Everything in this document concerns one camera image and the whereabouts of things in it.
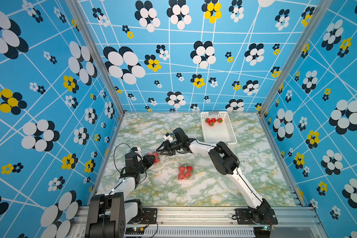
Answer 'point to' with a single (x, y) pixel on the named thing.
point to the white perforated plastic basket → (221, 132)
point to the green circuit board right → (263, 232)
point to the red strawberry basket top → (220, 120)
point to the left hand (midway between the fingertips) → (155, 155)
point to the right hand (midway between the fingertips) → (159, 151)
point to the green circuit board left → (135, 230)
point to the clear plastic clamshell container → (186, 172)
